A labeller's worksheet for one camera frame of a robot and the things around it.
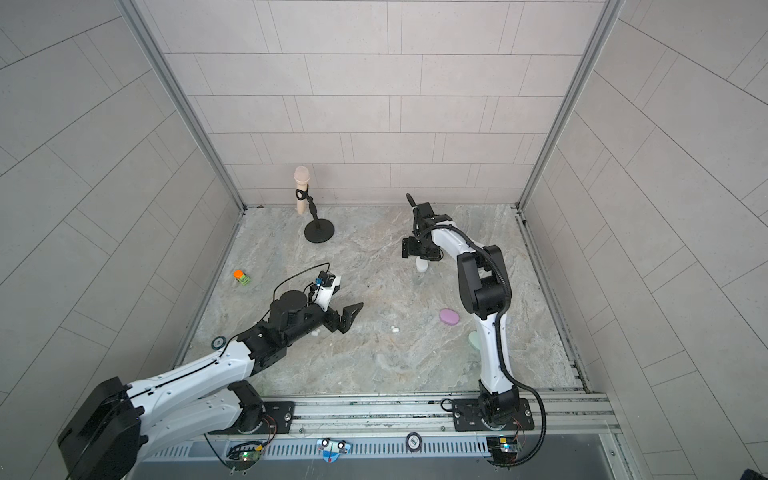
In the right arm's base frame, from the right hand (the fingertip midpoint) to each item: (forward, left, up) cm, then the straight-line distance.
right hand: (413, 254), depth 102 cm
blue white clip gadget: (-53, +23, +1) cm, 58 cm away
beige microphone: (+12, +33, +27) cm, 44 cm away
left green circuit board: (-54, +42, 0) cm, 68 cm away
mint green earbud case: (-30, -15, -2) cm, 34 cm away
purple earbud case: (-24, -9, 0) cm, 25 cm away
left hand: (-22, +17, +13) cm, 31 cm away
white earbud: (-27, +7, 0) cm, 28 cm away
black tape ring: (-29, +57, +1) cm, 64 cm away
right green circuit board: (-55, -16, -3) cm, 57 cm away
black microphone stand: (+11, +33, +3) cm, 35 cm away
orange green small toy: (-7, +55, +3) cm, 56 cm away
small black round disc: (-53, +5, -1) cm, 53 cm away
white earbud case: (-6, -2, +2) cm, 7 cm away
